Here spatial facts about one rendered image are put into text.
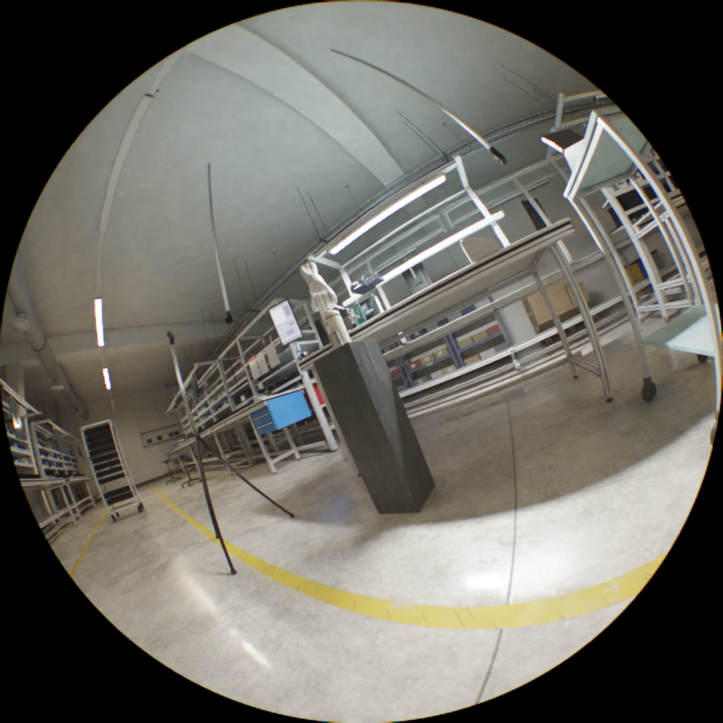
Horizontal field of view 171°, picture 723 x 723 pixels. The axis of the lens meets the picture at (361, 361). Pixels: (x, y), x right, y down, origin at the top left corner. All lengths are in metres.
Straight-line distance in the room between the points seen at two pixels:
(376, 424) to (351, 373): 0.24
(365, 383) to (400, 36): 3.64
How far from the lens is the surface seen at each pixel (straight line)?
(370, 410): 1.04
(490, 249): 1.35
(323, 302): 1.23
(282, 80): 2.82
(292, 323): 2.92
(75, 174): 3.80
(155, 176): 3.67
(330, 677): 0.80
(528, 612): 0.73
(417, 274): 3.53
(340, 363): 1.07
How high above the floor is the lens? 0.65
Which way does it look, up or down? 5 degrees up
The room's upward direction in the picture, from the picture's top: 23 degrees counter-clockwise
